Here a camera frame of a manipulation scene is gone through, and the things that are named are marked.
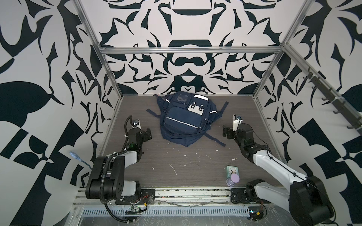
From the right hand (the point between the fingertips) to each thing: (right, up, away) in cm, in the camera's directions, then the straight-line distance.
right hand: (230, 123), depth 86 cm
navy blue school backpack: (-26, +3, +14) cm, 30 cm away
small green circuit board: (+7, -43, -15) cm, 47 cm away
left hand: (-57, -4, +6) cm, 58 cm away
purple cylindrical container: (-3, -27, -15) cm, 31 cm away
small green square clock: (-2, -26, -5) cm, 27 cm away
